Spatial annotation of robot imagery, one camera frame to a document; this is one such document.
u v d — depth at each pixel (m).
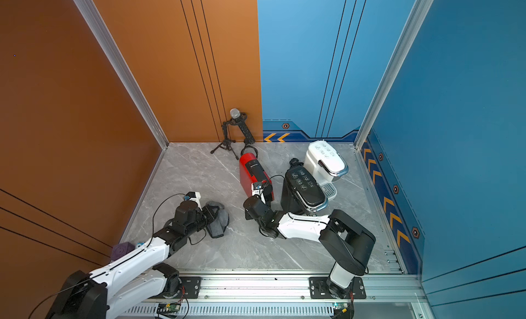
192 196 0.79
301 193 0.73
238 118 1.02
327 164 0.82
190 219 0.66
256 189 0.75
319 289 0.72
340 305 0.72
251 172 0.84
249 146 1.11
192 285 0.74
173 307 0.72
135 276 0.51
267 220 0.66
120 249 0.78
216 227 0.79
